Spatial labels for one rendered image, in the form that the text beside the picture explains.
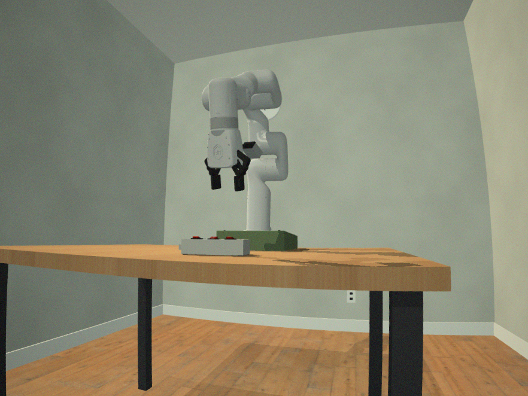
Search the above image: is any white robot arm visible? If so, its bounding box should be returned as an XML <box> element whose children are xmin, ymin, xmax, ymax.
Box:
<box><xmin>202</xmin><ymin>69</ymin><xmax>288</xmax><ymax>231</ymax></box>

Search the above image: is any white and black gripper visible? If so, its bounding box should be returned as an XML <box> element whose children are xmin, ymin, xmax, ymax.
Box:
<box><xmin>204</xmin><ymin>128</ymin><xmax>251</xmax><ymax>191</ymax></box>

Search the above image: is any grey power strip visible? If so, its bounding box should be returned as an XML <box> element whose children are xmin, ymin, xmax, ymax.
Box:
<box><xmin>178</xmin><ymin>236</ymin><xmax>250</xmax><ymax>256</ymax></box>

